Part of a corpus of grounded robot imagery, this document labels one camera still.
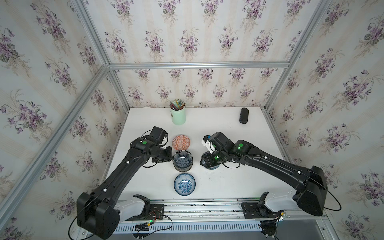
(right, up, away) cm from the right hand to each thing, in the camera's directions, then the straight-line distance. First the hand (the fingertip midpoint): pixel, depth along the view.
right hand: (205, 162), depth 74 cm
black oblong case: (+34, +25, +40) cm, 58 cm away
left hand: (-16, +1, +2) cm, 16 cm away
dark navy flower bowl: (-12, +1, +11) cm, 17 cm away
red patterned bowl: (-14, +7, +24) cm, 28 cm away
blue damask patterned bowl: (+3, +1, -10) cm, 11 cm away
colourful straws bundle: (-17, +33, +30) cm, 48 cm away
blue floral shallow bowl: (-11, -15, +7) cm, 20 cm away
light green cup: (-16, +24, +30) cm, 42 cm away
